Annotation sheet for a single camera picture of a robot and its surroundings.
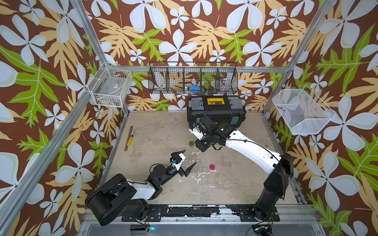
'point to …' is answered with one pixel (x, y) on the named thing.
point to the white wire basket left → (110, 85)
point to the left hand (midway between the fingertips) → (189, 154)
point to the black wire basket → (191, 77)
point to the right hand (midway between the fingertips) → (197, 143)
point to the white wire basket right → (302, 111)
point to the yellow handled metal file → (131, 137)
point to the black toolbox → (224, 109)
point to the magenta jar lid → (212, 166)
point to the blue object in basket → (195, 89)
